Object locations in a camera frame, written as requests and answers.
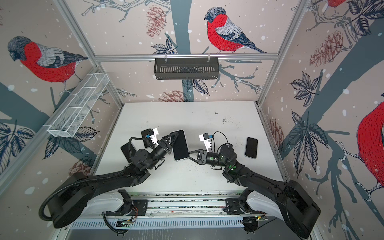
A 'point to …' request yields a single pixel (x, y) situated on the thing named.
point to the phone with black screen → (180, 149)
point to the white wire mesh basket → (70, 117)
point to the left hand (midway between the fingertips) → (178, 136)
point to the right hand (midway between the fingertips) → (184, 159)
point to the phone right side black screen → (251, 147)
